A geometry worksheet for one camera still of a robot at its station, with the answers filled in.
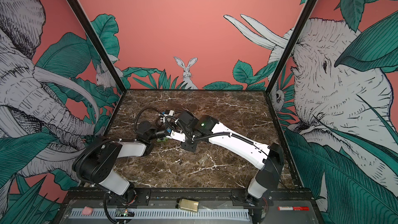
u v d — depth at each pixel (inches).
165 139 27.9
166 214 27.6
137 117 40.9
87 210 27.1
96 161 18.0
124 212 27.5
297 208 27.9
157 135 28.8
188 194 30.4
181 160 33.8
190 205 27.0
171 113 30.7
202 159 33.9
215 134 17.9
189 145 24.8
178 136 24.6
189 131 20.5
